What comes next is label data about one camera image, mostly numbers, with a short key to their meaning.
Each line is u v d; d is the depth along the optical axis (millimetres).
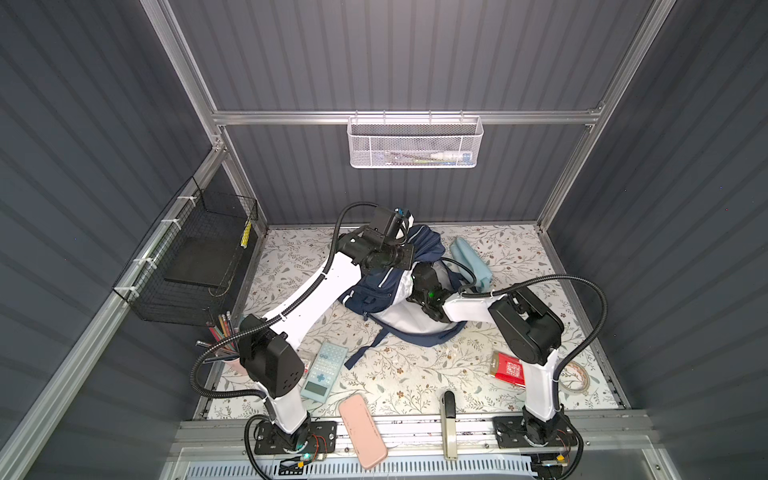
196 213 803
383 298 804
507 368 824
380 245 590
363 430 725
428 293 756
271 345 433
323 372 826
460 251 1075
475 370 846
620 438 735
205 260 722
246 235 837
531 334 530
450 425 727
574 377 826
